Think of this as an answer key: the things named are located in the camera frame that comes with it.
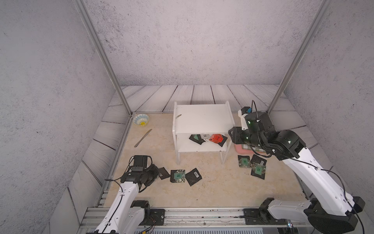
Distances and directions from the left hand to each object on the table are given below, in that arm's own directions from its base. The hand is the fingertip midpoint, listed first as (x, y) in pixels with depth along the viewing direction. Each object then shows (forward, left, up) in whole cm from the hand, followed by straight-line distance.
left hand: (162, 171), depth 83 cm
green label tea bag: (-1, -8, -5) cm, 10 cm away
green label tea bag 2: (+7, -50, -5) cm, 51 cm away
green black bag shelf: (+14, -20, +11) cm, 27 cm away
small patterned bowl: (+44, +22, -4) cm, 49 cm away
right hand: (+5, -35, +29) cm, 46 cm away
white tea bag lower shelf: (+15, -25, +11) cm, 31 cm away
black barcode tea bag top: (-1, -18, -6) cm, 19 cm away
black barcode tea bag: (+9, -58, -5) cm, 58 cm away
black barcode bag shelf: (+1, 0, -4) cm, 4 cm away
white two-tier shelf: (+8, -22, +28) cm, 36 cm away
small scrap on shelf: (+17, -11, +27) cm, 34 cm away
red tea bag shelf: (+14, -31, +11) cm, 36 cm away
